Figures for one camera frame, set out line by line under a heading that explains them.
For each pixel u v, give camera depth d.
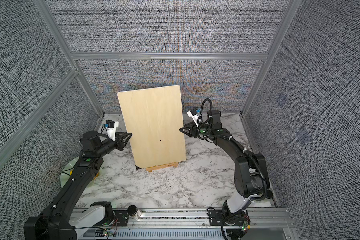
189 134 0.77
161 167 0.86
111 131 0.67
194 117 0.75
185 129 0.80
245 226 0.69
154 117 0.74
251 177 0.47
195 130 0.74
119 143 0.71
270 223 0.74
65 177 0.81
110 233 0.69
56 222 0.38
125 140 0.74
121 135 0.70
